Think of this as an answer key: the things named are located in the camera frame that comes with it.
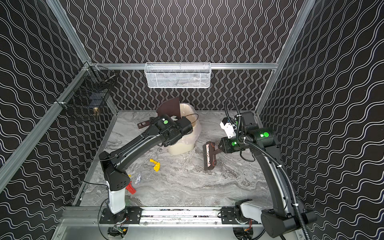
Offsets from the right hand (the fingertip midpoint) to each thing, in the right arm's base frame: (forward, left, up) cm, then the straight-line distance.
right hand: (222, 145), depth 69 cm
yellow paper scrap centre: (+1, +36, -25) cm, 44 cm away
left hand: (+9, +32, +7) cm, 34 cm away
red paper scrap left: (-15, +45, -16) cm, 50 cm away
